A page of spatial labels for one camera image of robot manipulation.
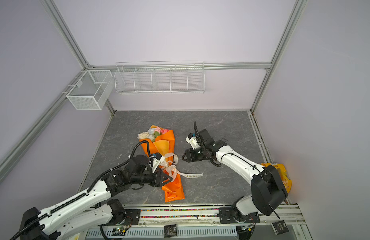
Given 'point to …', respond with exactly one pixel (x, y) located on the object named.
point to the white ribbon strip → (170, 164)
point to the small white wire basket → (90, 91)
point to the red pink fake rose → (163, 131)
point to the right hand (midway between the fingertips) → (185, 159)
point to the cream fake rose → (143, 135)
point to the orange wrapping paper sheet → (162, 150)
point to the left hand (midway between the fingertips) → (168, 181)
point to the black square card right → (280, 227)
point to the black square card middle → (170, 230)
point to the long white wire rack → (160, 77)
